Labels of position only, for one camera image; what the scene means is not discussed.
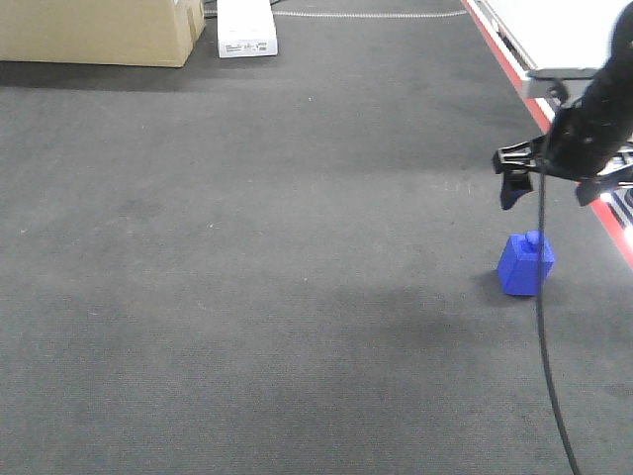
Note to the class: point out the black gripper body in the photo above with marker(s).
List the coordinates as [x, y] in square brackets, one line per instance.
[583, 143]

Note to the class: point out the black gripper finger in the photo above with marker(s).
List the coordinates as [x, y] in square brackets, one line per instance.
[598, 188]
[516, 188]

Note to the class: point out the blue plastic box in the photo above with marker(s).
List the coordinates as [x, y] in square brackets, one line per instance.
[519, 272]

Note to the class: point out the white flat box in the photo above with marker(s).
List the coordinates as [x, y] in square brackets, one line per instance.
[247, 29]

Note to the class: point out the large brown cardboard box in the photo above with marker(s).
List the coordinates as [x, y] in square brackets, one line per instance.
[89, 29]

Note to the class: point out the whiteboard with white post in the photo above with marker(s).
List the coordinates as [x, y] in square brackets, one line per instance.
[554, 29]

